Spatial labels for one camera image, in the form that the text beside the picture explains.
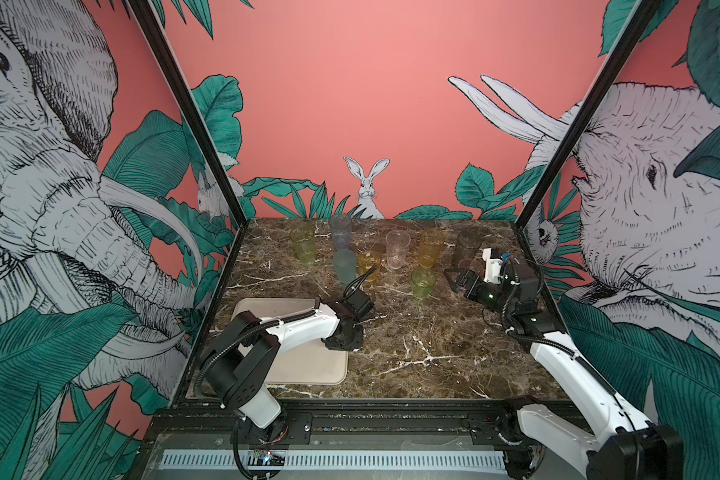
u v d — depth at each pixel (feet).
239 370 1.44
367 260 3.43
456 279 2.35
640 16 2.29
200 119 2.99
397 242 3.29
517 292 1.92
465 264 3.49
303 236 3.85
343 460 2.30
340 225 4.03
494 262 2.34
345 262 3.49
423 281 3.33
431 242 3.38
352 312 2.32
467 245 3.73
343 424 2.47
